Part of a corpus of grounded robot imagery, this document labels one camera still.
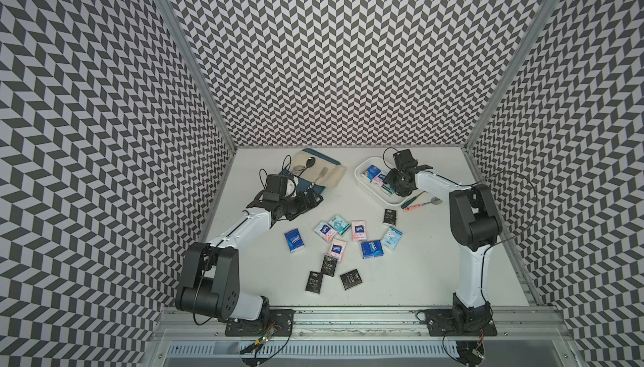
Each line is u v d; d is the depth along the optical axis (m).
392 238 0.89
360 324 0.74
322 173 1.08
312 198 0.79
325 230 0.89
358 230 0.89
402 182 0.78
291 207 0.75
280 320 0.72
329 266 0.81
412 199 0.99
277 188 0.69
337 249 0.85
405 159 0.82
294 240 0.86
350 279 0.79
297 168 1.08
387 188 1.02
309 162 1.12
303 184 1.06
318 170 1.09
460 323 0.66
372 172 1.07
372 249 0.85
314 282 0.79
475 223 0.54
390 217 0.94
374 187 1.04
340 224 0.91
